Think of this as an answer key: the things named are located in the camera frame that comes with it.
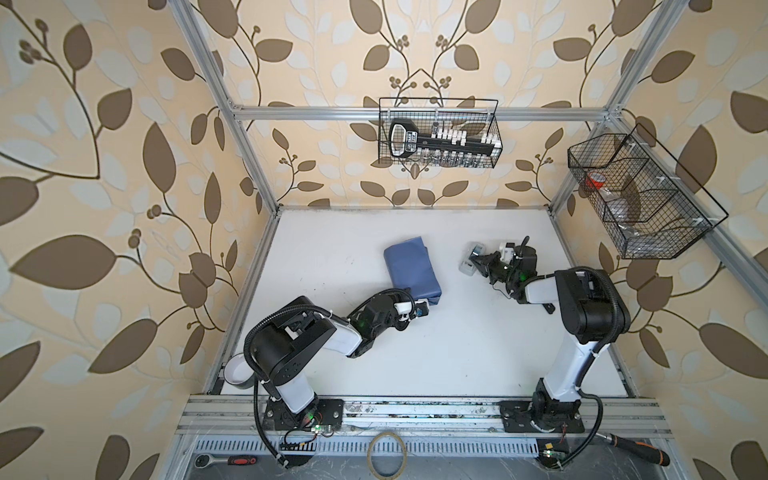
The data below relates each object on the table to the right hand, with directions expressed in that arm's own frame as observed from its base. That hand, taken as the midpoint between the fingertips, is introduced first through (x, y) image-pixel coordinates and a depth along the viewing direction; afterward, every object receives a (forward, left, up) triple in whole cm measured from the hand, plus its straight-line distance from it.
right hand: (471, 258), depth 98 cm
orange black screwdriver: (-52, -30, -5) cm, 60 cm away
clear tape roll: (-51, +29, -8) cm, 59 cm away
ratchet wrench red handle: (-51, +71, -6) cm, 87 cm away
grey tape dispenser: (+5, -2, -2) cm, 6 cm away
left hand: (-11, +21, +1) cm, 24 cm away
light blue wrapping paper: (-2, +20, -1) cm, 20 cm away
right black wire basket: (-6, -38, +28) cm, 48 cm away
